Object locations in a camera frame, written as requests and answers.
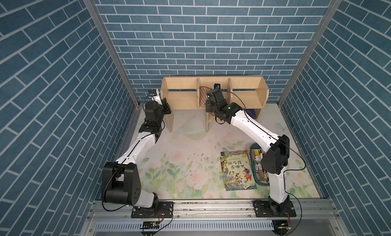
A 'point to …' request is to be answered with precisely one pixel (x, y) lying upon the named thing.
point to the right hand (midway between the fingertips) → (212, 102)
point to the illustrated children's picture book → (237, 170)
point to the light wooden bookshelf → (183, 93)
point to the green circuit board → (151, 225)
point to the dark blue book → (252, 112)
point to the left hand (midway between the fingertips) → (169, 98)
